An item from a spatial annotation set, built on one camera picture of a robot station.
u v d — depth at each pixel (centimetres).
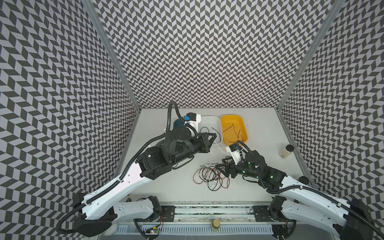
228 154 67
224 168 65
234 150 64
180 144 40
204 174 85
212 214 74
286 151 87
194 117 52
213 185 83
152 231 67
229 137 101
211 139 56
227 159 68
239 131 104
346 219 40
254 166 54
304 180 74
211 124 107
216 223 59
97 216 38
